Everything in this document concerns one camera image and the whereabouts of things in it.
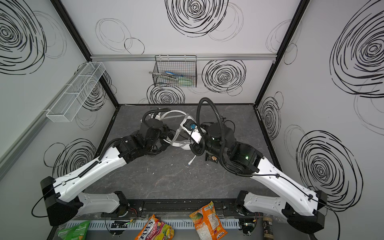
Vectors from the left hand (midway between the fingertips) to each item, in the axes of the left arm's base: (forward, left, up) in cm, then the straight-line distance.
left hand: (163, 122), depth 72 cm
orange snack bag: (-38, -22, -25) cm, 51 cm away
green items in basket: (+28, -7, +4) cm, 29 cm away
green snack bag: (-43, +34, -25) cm, 61 cm away
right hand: (-10, -12, +9) cm, 18 cm away
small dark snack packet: (-5, -26, -27) cm, 38 cm away
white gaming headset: (-11, -10, -2) cm, 15 cm away
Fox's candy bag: (-41, +1, -25) cm, 48 cm away
